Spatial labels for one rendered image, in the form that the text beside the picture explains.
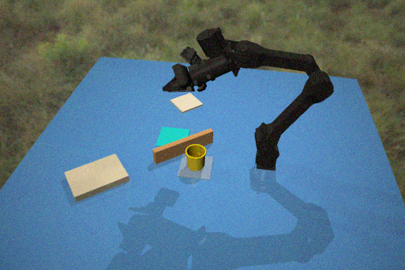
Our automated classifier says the beige flat rectangular block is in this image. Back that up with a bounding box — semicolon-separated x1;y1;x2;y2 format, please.
65;154;129;202

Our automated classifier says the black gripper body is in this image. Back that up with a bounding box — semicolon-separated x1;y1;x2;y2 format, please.
172;59;217;92

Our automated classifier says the cream flat square tile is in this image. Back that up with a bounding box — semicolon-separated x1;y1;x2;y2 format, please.
170;93;203;113

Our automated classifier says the yellow cup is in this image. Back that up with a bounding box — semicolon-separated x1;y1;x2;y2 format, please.
185;144;207;171

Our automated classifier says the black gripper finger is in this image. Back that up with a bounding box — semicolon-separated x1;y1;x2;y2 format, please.
162;76;187;91
168;86;195;92

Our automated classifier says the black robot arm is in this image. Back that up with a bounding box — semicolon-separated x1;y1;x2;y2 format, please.
196;27;334;170

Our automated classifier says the brown wooden plank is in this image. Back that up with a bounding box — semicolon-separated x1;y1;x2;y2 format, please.
153;128;213;164

